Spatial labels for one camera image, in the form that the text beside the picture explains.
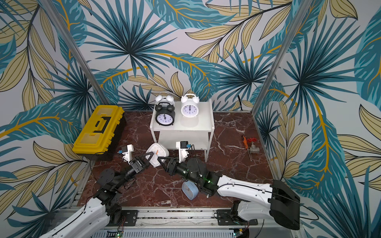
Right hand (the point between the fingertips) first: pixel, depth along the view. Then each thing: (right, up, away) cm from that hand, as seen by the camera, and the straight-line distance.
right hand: (159, 159), depth 65 cm
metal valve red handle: (+54, 0, +30) cm, 61 cm away
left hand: (-3, 0, +3) cm, 4 cm away
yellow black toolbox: (-37, +8, +18) cm, 42 cm away
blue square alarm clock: (+13, -18, +10) cm, 24 cm away
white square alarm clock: (-2, +3, +1) cm, 4 cm away
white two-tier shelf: (+17, +12, +3) cm, 21 cm away
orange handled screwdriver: (+51, +4, +36) cm, 62 cm away
